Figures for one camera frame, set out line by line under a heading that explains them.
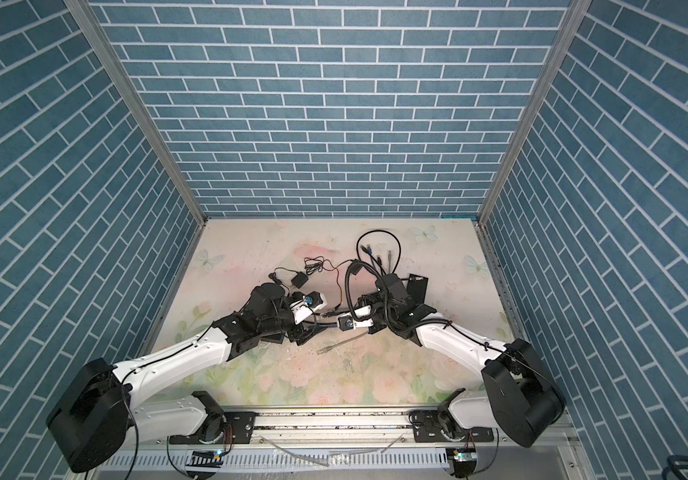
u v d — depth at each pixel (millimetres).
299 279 1014
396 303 654
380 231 1087
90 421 402
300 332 717
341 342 889
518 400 423
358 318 694
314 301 690
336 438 736
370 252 1109
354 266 1046
